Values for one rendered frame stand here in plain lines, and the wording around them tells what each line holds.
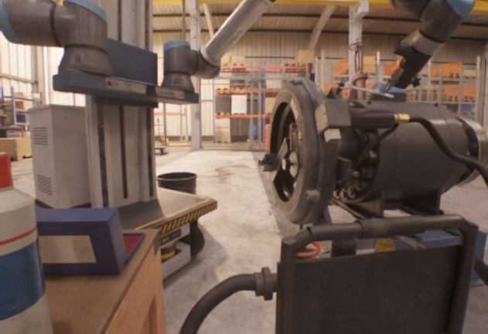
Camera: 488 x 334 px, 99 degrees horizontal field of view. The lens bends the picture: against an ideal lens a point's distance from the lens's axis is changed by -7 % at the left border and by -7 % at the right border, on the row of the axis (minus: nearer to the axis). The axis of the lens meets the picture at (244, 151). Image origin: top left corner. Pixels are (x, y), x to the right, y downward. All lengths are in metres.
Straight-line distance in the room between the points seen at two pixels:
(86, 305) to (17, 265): 0.15
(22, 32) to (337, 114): 1.12
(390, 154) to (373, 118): 0.30
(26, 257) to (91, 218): 0.13
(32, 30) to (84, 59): 0.19
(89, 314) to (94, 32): 0.89
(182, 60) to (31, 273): 1.13
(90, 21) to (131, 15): 0.45
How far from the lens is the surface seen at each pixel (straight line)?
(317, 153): 0.91
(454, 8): 0.89
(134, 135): 1.35
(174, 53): 1.31
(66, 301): 0.46
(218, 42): 1.32
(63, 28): 1.07
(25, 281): 0.33
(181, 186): 1.70
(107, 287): 0.46
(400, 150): 1.22
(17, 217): 0.31
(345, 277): 0.48
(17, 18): 1.12
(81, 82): 0.97
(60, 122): 1.31
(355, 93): 5.78
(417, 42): 0.93
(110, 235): 0.43
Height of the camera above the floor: 0.72
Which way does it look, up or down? 5 degrees down
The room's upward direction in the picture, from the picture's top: straight up
